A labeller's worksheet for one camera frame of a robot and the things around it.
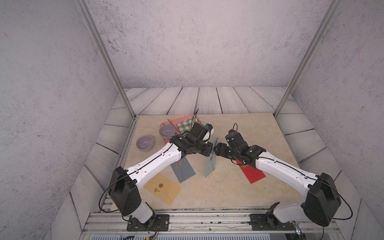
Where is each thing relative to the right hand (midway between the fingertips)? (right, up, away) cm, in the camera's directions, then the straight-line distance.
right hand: (218, 150), depth 82 cm
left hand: (-3, +1, -5) cm, 6 cm away
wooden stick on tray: (-28, +11, +29) cm, 42 cm away
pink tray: (-29, +15, +34) cm, 47 cm away
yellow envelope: (-30, -22, +3) cm, 37 cm away
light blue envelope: (-4, -10, +5) cm, 12 cm away
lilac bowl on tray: (-33, +9, +25) cm, 42 cm away
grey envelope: (-20, -14, +10) cm, 26 cm away
